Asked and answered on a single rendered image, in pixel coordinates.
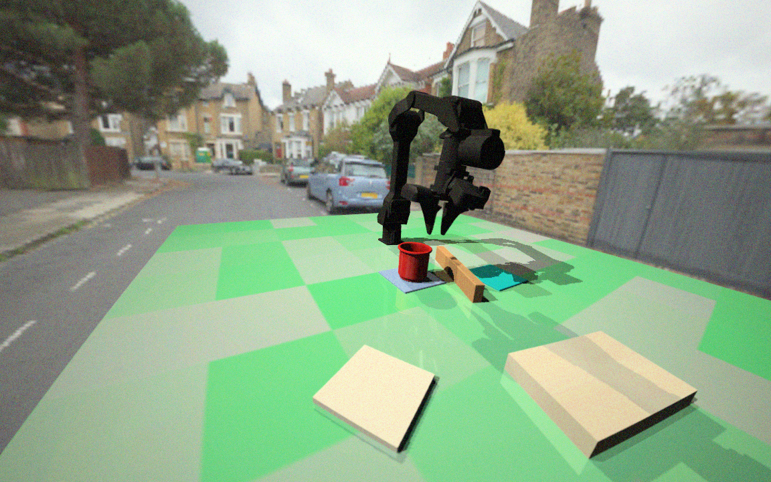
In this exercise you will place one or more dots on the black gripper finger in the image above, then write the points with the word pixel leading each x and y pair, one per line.
pixel 430 212
pixel 449 214

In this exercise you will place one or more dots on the tan wooden bar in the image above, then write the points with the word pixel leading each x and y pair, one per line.
pixel 471 286

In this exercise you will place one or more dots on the red cup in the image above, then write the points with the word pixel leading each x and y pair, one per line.
pixel 413 261

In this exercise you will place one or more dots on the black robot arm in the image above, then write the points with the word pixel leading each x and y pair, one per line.
pixel 467 141

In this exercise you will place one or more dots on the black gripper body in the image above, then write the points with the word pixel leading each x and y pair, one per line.
pixel 418 193

